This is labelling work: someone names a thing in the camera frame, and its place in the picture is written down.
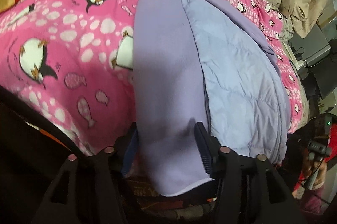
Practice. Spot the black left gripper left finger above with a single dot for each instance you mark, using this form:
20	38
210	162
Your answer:
94	189

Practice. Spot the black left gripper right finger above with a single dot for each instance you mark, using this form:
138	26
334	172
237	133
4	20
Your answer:
250	190

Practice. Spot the lavender quilted jacket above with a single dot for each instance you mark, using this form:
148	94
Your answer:
203	61

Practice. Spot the right hand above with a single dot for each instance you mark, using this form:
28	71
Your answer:
314	170

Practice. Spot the grey box on nightstand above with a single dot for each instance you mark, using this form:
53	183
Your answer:
310	49

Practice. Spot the pink penguin fleece blanket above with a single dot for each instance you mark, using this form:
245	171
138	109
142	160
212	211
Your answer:
59	57

